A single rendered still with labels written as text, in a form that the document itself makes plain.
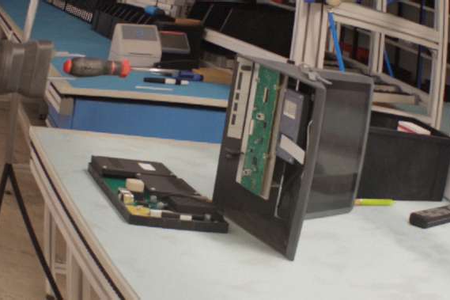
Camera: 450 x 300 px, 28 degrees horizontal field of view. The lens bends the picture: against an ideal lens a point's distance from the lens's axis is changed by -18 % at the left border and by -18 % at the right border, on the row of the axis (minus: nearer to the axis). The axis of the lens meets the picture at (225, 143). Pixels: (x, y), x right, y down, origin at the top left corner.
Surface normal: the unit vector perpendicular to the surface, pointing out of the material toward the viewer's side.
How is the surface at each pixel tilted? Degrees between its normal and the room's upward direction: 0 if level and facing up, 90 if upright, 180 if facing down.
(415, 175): 90
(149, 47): 41
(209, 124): 90
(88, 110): 90
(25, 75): 90
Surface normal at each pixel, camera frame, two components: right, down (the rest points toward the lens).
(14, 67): 0.53, 0.24
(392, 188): 0.32, 0.22
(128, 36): 0.29, -0.74
